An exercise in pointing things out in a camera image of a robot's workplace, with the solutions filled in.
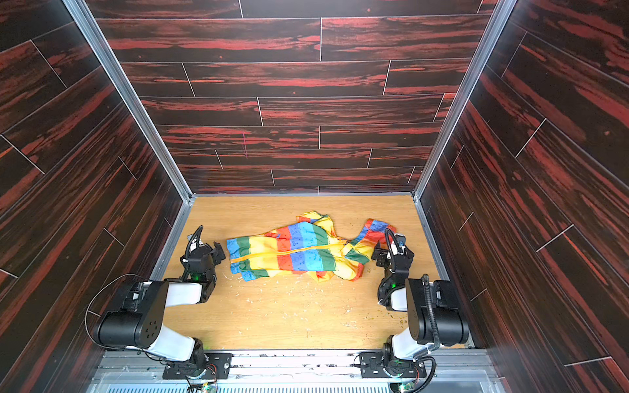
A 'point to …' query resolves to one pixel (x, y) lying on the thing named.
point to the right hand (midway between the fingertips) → (398, 244)
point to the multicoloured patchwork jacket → (309, 247)
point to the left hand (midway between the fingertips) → (204, 247)
